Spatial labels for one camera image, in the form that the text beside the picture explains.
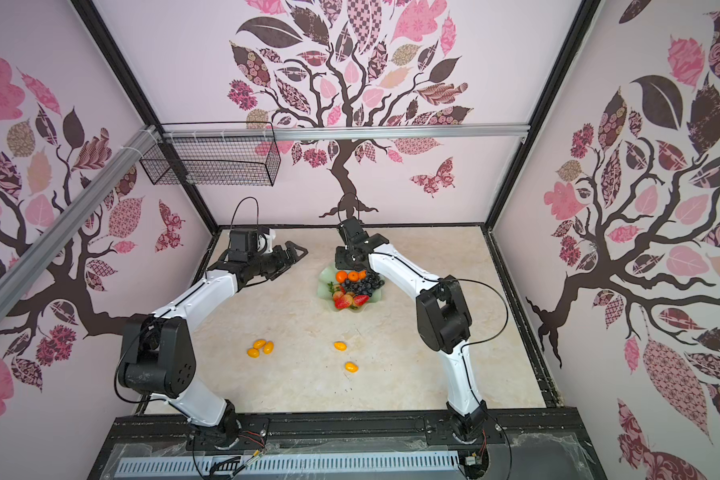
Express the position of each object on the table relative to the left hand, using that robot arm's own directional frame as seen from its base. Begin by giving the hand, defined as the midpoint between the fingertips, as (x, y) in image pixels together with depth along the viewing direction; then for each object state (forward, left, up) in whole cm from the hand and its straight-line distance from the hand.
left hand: (300, 259), depth 89 cm
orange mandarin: (+3, -16, -13) cm, 21 cm away
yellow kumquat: (-21, -12, -15) cm, 29 cm away
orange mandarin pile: (+3, -19, -12) cm, 22 cm away
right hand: (+4, -13, -3) cm, 14 cm away
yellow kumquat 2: (-27, -16, -16) cm, 35 cm away
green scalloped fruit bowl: (+2, -7, -11) cm, 13 cm away
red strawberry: (-8, -12, -11) cm, 19 cm away
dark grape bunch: (-4, -20, -9) cm, 22 cm away
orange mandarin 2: (+3, -12, -13) cm, 17 cm away
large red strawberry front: (-7, -18, -12) cm, 23 cm away
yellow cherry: (-20, +12, -15) cm, 28 cm away
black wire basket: (+30, +30, +17) cm, 46 cm away
